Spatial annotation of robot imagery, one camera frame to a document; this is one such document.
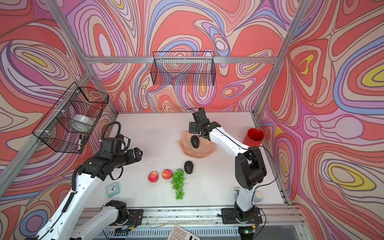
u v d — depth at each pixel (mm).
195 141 974
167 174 839
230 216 733
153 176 822
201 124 677
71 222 406
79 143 719
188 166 865
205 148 975
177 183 807
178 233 684
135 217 727
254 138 868
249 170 477
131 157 664
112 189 802
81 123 703
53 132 664
